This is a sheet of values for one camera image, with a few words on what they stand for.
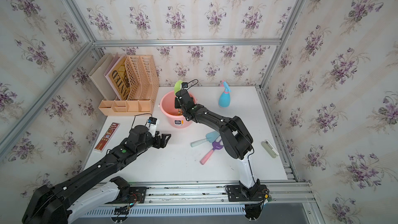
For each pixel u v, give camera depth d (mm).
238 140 514
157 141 711
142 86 1197
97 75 874
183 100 700
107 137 919
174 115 839
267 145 884
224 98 1021
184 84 800
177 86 877
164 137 731
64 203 399
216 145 884
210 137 932
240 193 660
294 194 752
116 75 925
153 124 705
